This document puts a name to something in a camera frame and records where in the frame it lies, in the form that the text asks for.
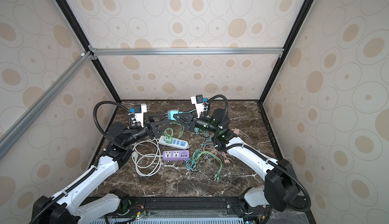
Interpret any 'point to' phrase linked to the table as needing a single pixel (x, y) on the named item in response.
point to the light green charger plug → (168, 140)
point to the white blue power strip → (176, 143)
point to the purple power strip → (177, 155)
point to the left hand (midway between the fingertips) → (169, 121)
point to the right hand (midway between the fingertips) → (176, 117)
